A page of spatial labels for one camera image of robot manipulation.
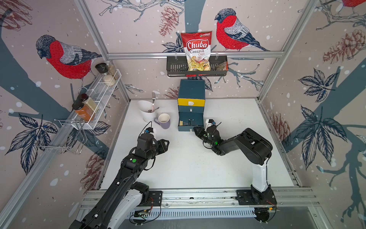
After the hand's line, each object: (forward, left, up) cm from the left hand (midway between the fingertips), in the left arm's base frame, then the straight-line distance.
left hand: (169, 139), depth 78 cm
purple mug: (+20, +6, -9) cm, 23 cm away
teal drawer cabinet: (+37, -13, +5) cm, 40 cm away
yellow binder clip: (+21, -10, -15) cm, 28 cm away
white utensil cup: (+31, +22, -7) cm, 39 cm away
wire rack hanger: (-8, +41, +19) cm, 46 cm away
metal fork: (+37, +15, -2) cm, 40 cm away
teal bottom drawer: (+25, -11, -16) cm, 32 cm away
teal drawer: (+28, -12, -6) cm, 31 cm away
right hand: (+15, -13, -11) cm, 23 cm away
